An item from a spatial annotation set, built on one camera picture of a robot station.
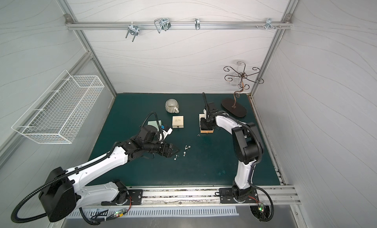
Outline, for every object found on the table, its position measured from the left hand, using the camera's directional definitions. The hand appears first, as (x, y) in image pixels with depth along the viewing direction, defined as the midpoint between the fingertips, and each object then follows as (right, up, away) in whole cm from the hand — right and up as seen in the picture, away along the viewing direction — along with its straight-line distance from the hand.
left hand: (175, 149), depth 76 cm
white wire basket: (-55, +19, -8) cm, 58 cm away
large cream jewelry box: (+17, +7, +19) cm, 27 cm away
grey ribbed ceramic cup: (-7, +23, +35) cm, 42 cm away
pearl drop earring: (+5, -3, +14) cm, 16 cm away
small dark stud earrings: (+14, +4, +20) cm, 24 cm away
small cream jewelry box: (-1, +12, +25) cm, 28 cm away
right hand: (+17, +11, +21) cm, 29 cm away
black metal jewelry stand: (+37, +24, +35) cm, 56 cm away
